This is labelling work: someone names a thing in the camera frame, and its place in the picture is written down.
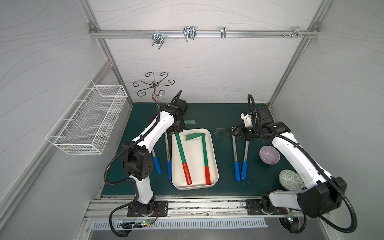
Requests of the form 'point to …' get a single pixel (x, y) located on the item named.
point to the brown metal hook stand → (154, 86)
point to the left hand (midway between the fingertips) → (179, 131)
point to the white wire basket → (86, 126)
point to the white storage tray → (193, 152)
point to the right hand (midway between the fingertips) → (234, 132)
